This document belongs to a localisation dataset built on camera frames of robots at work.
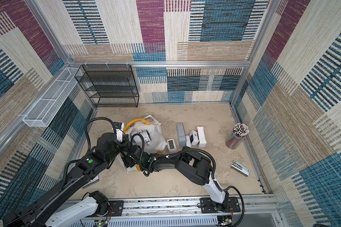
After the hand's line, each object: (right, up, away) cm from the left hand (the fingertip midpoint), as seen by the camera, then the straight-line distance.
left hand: (128, 135), depth 76 cm
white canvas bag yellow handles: (+14, -6, +15) cm, 22 cm away
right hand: (-2, -13, +12) cm, 17 cm away
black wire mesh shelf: (-24, +34, +33) cm, 53 cm away
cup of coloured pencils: (+61, -1, +7) cm, 61 cm away
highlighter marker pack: (-6, -14, -24) cm, 28 cm away
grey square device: (+29, -2, +15) cm, 33 cm away
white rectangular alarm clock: (+43, -3, +18) cm, 46 cm away
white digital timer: (+23, -9, +17) cm, 30 cm away
